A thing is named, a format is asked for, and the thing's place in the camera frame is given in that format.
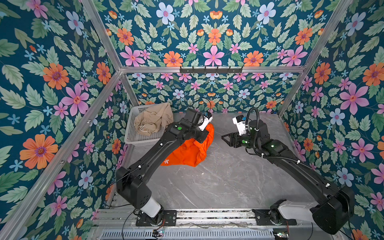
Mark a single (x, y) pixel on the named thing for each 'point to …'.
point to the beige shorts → (154, 119)
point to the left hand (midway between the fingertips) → (209, 129)
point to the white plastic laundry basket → (131, 137)
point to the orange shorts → (190, 153)
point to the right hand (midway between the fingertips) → (225, 134)
